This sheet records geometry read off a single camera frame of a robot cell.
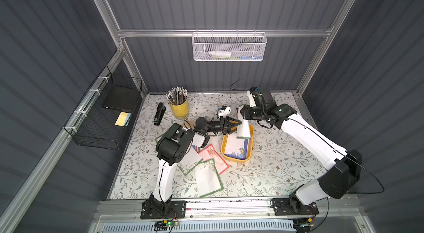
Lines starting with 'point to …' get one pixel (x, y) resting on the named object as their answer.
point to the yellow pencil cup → (181, 112)
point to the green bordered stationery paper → (215, 141)
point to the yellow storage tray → (250, 148)
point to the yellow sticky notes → (122, 119)
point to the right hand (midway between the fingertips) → (241, 112)
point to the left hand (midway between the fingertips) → (241, 128)
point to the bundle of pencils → (177, 96)
